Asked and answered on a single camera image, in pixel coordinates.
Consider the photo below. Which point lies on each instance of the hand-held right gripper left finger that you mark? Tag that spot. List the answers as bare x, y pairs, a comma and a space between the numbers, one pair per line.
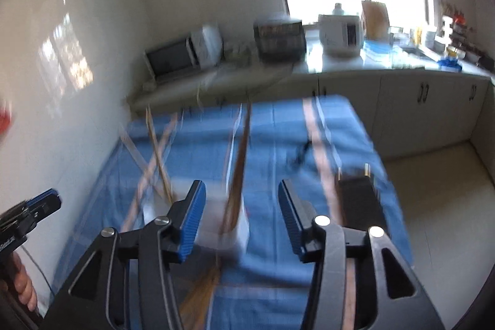
191, 221

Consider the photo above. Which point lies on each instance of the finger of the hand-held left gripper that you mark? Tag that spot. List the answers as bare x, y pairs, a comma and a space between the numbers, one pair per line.
46, 202

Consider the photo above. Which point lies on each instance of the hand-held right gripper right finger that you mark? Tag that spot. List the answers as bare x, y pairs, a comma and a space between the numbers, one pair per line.
290, 214

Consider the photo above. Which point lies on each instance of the white utensil holder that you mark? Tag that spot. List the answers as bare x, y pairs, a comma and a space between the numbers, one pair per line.
216, 214

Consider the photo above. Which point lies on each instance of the dark brown chopstick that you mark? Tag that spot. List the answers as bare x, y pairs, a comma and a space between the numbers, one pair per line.
238, 179

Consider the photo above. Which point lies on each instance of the pile of wooden chopsticks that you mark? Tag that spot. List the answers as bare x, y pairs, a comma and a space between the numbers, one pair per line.
201, 295

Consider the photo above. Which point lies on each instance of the person's left hand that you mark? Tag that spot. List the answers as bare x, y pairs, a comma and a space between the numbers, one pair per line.
25, 287

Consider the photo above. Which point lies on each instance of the black rectangular device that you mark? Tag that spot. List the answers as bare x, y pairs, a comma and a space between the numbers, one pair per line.
359, 198

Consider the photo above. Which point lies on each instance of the blue plaid tablecloth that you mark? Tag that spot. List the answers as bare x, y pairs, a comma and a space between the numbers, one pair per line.
270, 144

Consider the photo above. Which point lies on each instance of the red object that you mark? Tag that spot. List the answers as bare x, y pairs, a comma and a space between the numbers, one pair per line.
4, 117

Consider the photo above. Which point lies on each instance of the white kitchen cabinet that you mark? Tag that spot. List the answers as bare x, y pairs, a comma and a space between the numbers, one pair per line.
406, 113

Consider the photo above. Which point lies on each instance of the white microwave oven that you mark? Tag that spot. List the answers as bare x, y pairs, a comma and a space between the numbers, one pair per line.
174, 57

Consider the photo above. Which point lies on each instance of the black countertop oven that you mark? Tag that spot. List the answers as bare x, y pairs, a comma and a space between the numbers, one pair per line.
278, 40

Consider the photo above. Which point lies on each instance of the blue tray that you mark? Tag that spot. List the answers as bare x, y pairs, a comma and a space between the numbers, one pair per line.
381, 51

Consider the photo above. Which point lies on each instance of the white rice cooker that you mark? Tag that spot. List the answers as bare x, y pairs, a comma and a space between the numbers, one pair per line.
340, 34

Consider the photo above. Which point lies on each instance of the brown cardboard box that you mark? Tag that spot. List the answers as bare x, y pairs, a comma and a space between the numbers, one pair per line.
375, 18

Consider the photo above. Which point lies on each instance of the white condiment rack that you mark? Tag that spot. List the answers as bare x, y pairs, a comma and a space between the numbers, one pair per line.
450, 28

